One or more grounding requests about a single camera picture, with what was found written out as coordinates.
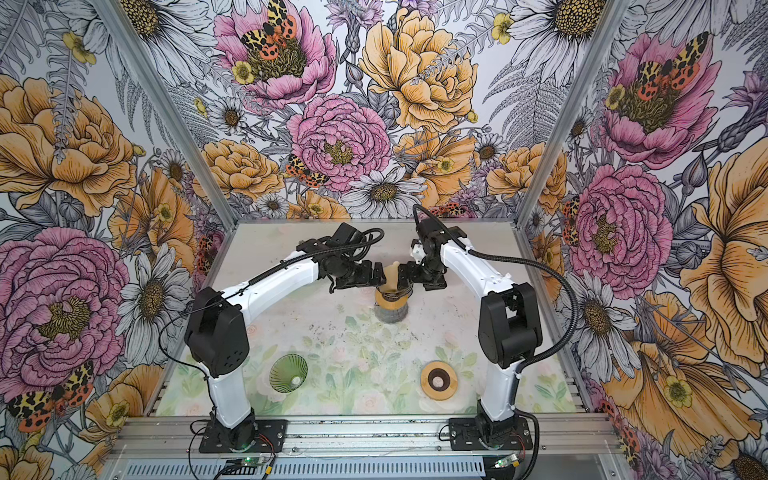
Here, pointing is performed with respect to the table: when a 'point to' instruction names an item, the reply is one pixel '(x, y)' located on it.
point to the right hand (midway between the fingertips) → (414, 294)
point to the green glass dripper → (288, 373)
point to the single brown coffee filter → (391, 272)
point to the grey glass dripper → (394, 296)
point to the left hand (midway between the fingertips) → (369, 288)
